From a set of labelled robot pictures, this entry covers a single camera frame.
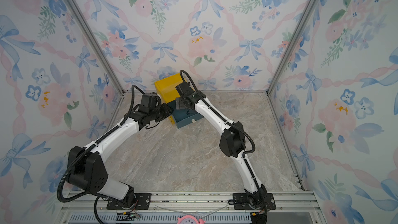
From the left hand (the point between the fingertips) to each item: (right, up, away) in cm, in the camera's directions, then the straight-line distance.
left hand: (174, 109), depth 85 cm
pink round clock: (+10, -48, -17) cm, 52 cm away
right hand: (+6, +4, +8) cm, 11 cm away
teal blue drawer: (+5, -4, -2) cm, 7 cm away
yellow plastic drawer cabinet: (-5, +10, +5) cm, 13 cm away
